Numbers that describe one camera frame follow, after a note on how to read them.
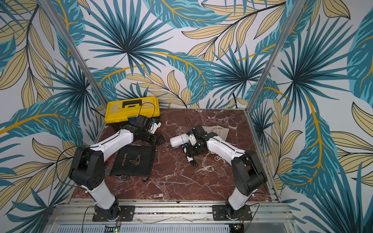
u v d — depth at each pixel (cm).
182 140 95
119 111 95
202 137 67
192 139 83
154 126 81
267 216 74
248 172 46
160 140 82
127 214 73
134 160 90
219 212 74
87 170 46
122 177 84
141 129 72
